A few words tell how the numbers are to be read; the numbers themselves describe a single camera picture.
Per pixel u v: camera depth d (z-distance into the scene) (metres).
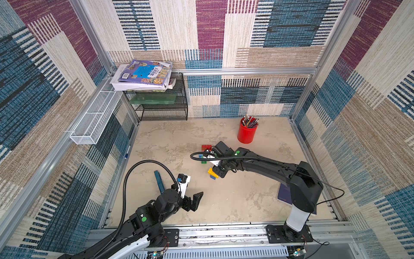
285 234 0.66
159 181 0.88
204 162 0.97
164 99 0.97
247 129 1.02
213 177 0.90
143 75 0.80
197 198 0.65
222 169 0.74
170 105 1.15
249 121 1.02
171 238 0.74
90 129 0.70
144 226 0.52
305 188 0.46
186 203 0.65
